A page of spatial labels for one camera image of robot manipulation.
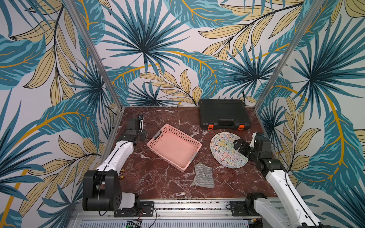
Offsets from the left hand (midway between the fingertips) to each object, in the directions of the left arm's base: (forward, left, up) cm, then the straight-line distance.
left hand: (138, 132), depth 88 cm
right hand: (-8, -61, +2) cm, 61 cm away
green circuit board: (-46, -2, -16) cm, 49 cm away
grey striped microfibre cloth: (-23, -40, -8) cm, 47 cm away
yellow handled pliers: (-23, +8, -13) cm, 27 cm away
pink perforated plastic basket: (-3, -23, -12) cm, 26 cm away
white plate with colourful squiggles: (-5, -55, -12) cm, 56 cm away
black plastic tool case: (+24, -53, -8) cm, 58 cm away
